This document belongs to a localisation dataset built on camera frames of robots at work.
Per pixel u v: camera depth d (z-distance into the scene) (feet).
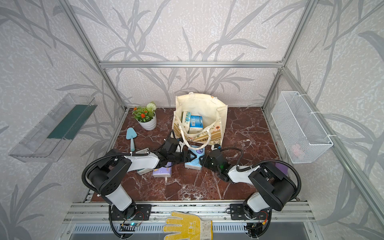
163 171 2.70
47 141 2.11
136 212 2.36
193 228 2.27
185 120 2.99
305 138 1.98
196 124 3.05
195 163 2.78
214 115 3.00
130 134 3.45
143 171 2.76
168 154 2.41
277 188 1.46
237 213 2.41
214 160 2.29
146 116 3.19
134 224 2.32
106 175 1.53
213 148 2.77
